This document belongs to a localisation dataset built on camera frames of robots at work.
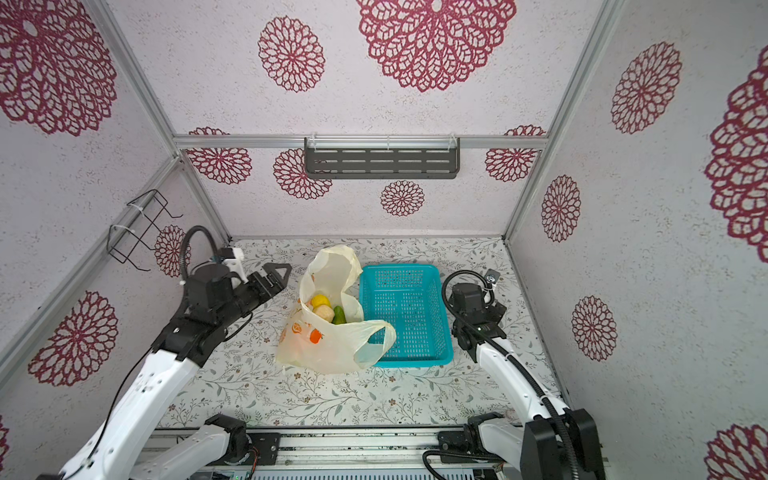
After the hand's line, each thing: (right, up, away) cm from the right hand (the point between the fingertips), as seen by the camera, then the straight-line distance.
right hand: (478, 290), depth 83 cm
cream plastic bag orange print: (-46, -13, -5) cm, 48 cm away
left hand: (-52, +4, -10) cm, 53 cm away
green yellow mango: (-40, -9, +10) cm, 43 cm away
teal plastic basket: (-17, -4, +20) cm, 27 cm away
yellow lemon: (-47, -4, +12) cm, 48 cm away
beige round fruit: (-44, -7, +8) cm, 46 cm away
